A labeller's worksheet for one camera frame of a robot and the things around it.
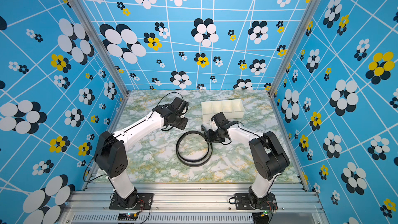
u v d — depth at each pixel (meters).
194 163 0.86
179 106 0.69
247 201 0.72
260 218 0.71
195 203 0.74
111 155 0.45
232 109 1.05
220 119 0.75
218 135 0.78
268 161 0.46
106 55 0.97
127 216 0.72
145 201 0.73
